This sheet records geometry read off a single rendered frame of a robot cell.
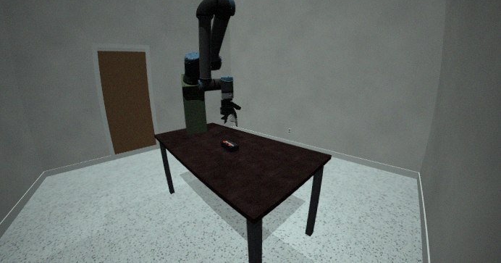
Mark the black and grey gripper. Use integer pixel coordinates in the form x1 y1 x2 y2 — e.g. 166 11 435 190
220 99 237 126

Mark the grey power strip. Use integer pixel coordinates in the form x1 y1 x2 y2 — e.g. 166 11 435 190
221 140 239 152

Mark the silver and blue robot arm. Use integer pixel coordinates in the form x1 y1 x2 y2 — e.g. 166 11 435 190
183 0 235 99

